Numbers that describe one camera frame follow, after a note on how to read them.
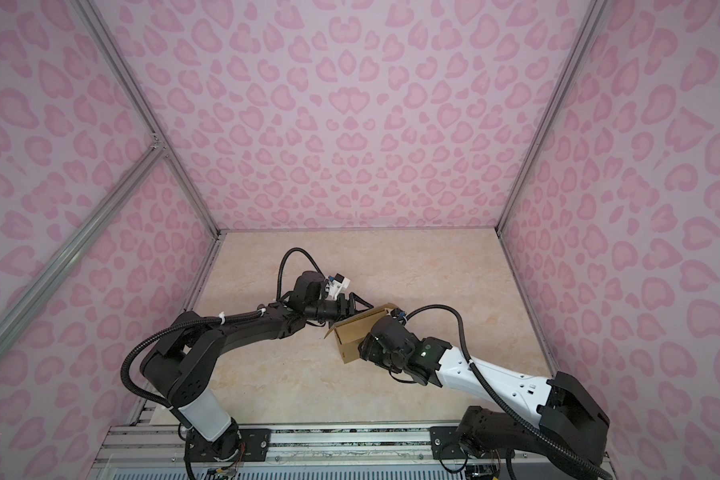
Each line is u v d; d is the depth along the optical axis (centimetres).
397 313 75
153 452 73
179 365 46
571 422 40
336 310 77
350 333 77
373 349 69
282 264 74
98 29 71
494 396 44
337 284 84
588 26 71
